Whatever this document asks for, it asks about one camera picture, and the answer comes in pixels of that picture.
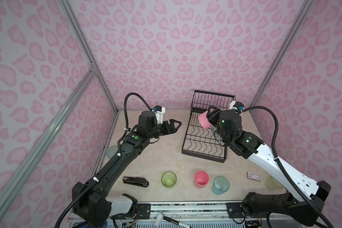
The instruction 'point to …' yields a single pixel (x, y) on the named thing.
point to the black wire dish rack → (205, 143)
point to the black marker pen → (160, 217)
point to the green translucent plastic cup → (169, 178)
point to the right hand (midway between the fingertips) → (210, 110)
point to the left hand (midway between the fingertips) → (178, 124)
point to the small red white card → (252, 175)
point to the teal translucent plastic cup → (220, 185)
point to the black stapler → (136, 181)
